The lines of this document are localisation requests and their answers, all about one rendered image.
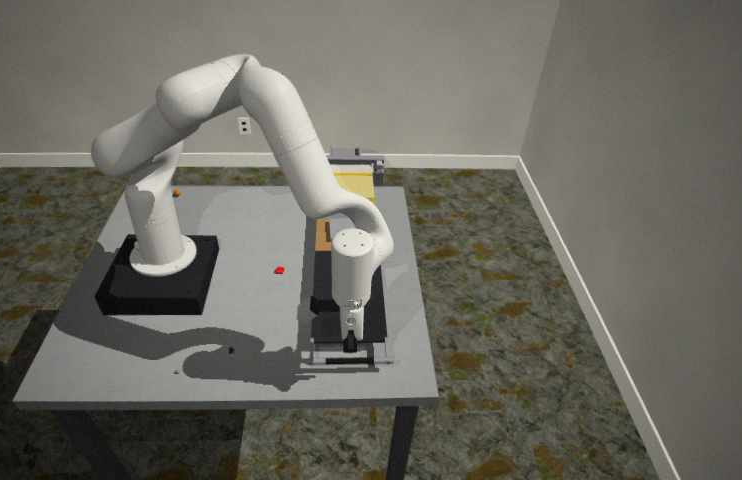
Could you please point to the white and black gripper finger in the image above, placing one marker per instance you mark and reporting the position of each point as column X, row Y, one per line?
column 351, row 342

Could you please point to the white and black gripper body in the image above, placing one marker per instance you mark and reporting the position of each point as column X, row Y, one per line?
column 352, row 319

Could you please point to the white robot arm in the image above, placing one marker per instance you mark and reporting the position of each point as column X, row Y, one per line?
column 148, row 146

